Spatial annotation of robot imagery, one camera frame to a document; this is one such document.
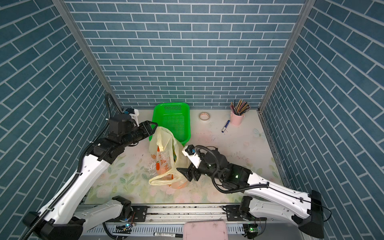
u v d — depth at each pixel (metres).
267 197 0.46
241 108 1.06
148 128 0.62
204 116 1.16
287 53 0.89
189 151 0.53
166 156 0.79
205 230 0.67
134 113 0.64
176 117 1.15
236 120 1.08
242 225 0.72
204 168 0.57
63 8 0.70
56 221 0.36
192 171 0.56
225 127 1.08
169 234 0.68
